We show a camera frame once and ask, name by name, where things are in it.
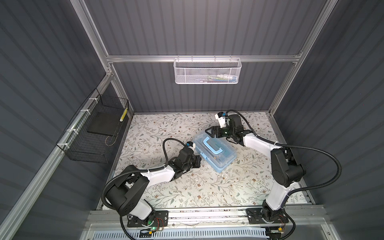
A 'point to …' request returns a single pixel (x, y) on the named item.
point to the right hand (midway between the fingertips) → (210, 132)
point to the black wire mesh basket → (89, 137)
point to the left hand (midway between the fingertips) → (202, 158)
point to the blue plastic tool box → (216, 169)
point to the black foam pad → (105, 122)
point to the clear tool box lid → (218, 151)
